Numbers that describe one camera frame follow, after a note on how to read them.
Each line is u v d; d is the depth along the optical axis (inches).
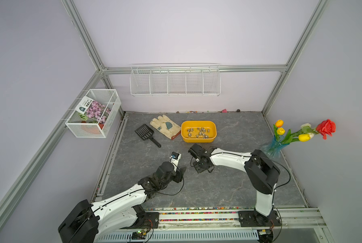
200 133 42.6
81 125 29.0
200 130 43.0
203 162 26.2
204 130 42.8
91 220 16.1
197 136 41.7
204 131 42.7
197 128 43.9
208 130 42.6
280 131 27.9
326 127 24.4
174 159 27.8
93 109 29.1
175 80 39.3
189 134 42.4
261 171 19.7
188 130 42.7
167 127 43.9
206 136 41.4
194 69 36.2
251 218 29.0
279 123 29.0
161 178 23.9
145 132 42.7
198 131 42.8
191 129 43.2
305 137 27.3
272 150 35.5
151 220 28.6
